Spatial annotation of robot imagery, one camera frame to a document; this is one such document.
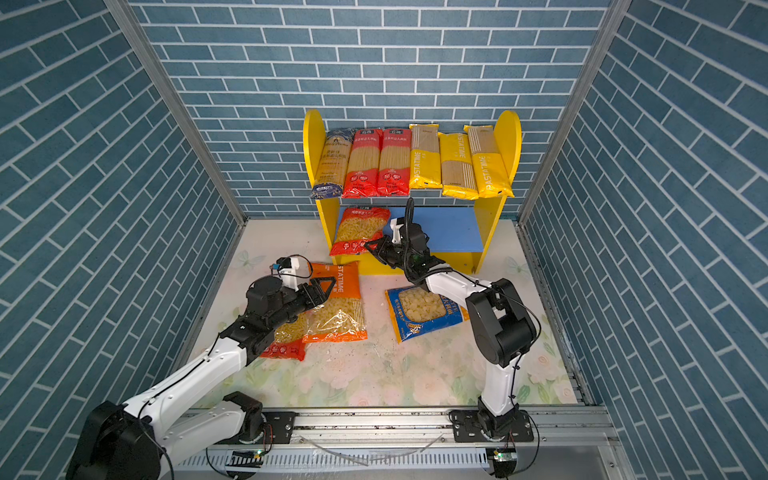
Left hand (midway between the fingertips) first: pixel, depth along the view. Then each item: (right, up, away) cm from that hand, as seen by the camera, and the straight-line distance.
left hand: (330, 283), depth 80 cm
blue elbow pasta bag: (+24, -10, +11) cm, 28 cm away
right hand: (+7, +11, +7) cm, 15 cm away
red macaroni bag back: (-14, -17, +5) cm, 22 cm away
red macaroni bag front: (+6, +16, +14) cm, 22 cm away
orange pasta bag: (+1, -12, +11) cm, 16 cm away
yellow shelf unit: (+36, +15, +9) cm, 40 cm away
